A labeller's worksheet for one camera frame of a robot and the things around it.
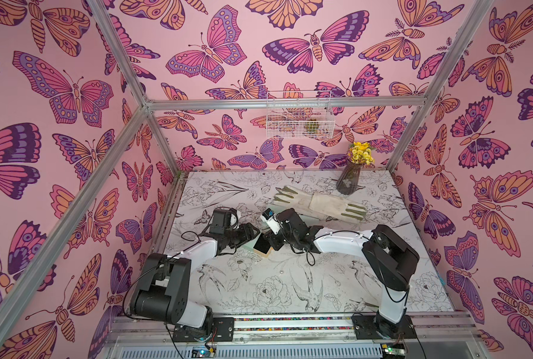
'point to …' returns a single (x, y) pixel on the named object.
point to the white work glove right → (337, 205)
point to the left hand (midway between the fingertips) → (257, 232)
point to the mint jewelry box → (260, 245)
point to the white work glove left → (297, 199)
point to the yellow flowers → (361, 153)
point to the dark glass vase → (348, 178)
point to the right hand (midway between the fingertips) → (266, 232)
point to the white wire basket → (304, 114)
